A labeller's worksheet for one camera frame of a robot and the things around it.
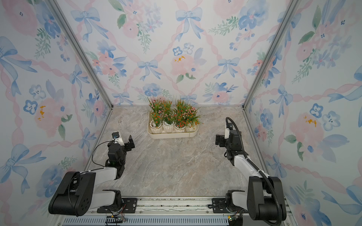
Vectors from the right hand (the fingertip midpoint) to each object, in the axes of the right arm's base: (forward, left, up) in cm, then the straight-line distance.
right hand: (226, 128), depth 91 cm
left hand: (-7, +65, 0) cm, 65 cm away
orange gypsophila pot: (+16, +40, +4) cm, 43 cm away
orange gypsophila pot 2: (+4, +47, -4) cm, 47 cm away
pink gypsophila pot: (+7, +39, -5) cm, 39 cm away
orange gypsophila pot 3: (+20, +30, 0) cm, 36 cm away
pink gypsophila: (+15, +46, +6) cm, 48 cm away
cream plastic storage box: (+1, +37, -10) cm, 39 cm away
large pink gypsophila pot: (+5, +22, +3) cm, 23 cm away
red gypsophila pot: (+4, +29, +3) cm, 30 cm away
